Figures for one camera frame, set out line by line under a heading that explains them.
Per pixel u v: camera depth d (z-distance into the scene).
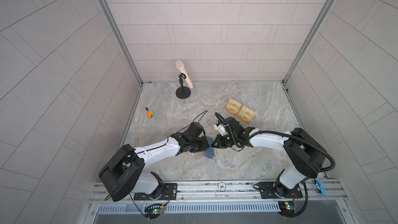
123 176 0.41
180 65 0.90
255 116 0.88
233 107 0.93
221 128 0.79
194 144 0.69
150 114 0.96
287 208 0.68
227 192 0.72
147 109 1.00
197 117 1.01
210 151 0.83
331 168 0.43
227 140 0.73
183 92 1.09
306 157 0.44
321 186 0.70
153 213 0.65
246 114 0.89
